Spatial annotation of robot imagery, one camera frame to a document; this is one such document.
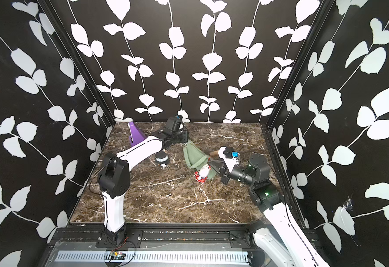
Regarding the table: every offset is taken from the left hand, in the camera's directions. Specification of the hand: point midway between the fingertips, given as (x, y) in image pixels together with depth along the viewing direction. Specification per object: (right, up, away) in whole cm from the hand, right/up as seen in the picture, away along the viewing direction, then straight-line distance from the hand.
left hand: (188, 131), depth 93 cm
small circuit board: (-30, -55, -23) cm, 66 cm away
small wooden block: (+16, -14, +11) cm, 24 cm away
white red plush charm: (+7, -19, -29) cm, 35 cm away
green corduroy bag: (+3, -16, +1) cm, 16 cm away
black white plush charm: (-15, -15, -1) cm, 21 cm away
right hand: (+10, -13, -29) cm, 33 cm away
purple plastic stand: (-33, -3, +8) cm, 34 cm away
